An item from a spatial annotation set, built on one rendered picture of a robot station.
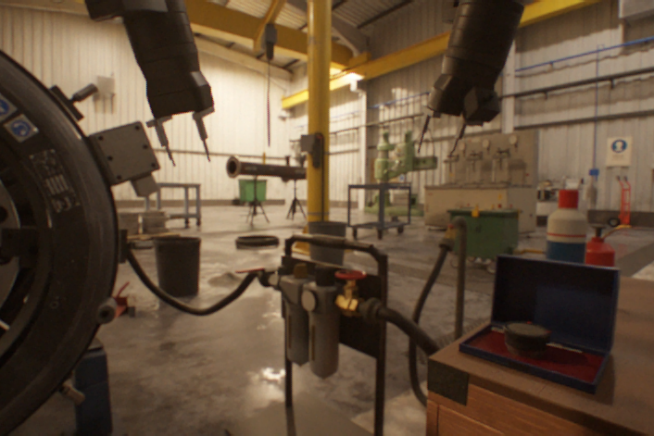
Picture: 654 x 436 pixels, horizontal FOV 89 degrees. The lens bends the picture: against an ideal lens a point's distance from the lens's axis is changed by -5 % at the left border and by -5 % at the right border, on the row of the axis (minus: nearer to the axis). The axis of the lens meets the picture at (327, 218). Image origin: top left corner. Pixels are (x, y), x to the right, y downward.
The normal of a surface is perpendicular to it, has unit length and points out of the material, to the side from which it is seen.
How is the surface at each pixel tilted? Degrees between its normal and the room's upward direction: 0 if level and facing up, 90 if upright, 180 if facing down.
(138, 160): 90
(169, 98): 113
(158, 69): 122
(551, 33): 90
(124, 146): 90
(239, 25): 90
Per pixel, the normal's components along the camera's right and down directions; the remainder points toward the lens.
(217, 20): 0.61, 0.06
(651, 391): 0.01, -1.00
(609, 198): -0.79, 0.04
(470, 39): -0.66, 0.22
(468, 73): 0.08, 0.59
